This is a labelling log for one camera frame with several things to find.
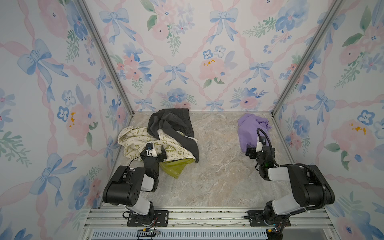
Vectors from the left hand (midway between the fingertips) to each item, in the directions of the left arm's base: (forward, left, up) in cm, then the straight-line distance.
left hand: (155, 145), depth 89 cm
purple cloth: (+17, -63, -4) cm, 65 cm away
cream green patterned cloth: (-7, -14, -4) cm, 16 cm away
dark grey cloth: (+21, -11, -2) cm, 24 cm away
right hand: (+4, -62, -3) cm, 62 cm away
